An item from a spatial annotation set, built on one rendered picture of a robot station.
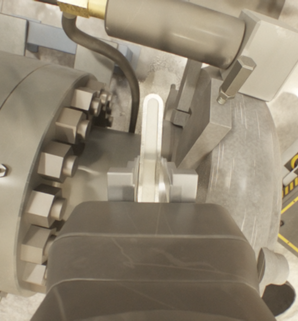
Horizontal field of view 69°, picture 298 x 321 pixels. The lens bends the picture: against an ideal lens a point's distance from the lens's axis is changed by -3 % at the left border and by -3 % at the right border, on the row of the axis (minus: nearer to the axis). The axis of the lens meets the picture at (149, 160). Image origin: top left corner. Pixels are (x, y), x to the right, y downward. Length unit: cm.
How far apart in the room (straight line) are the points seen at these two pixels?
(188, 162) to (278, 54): 20
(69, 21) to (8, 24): 65
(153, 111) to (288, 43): 26
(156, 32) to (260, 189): 26
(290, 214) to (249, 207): 90
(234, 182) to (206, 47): 20
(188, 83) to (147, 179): 40
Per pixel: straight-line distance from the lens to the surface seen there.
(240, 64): 26
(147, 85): 115
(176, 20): 36
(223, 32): 37
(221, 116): 28
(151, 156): 16
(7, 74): 50
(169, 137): 48
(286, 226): 122
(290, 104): 136
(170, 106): 78
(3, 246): 43
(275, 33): 36
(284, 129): 138
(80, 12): 40
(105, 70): 91
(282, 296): 161
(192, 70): 55
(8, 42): 105
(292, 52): 38
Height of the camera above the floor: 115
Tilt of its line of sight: 69 degrees down
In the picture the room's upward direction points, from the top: 178 degrees counter-clockwise
